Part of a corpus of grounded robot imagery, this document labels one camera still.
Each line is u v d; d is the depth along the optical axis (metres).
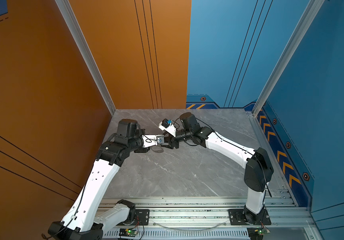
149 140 0.57
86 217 0.37
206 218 0.75
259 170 0.48
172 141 0.67
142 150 0.62
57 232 0.35
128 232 0.71
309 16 0.72
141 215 0.74
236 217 0.72
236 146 0.52
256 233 0.70
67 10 0.70
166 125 0.66
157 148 0.71
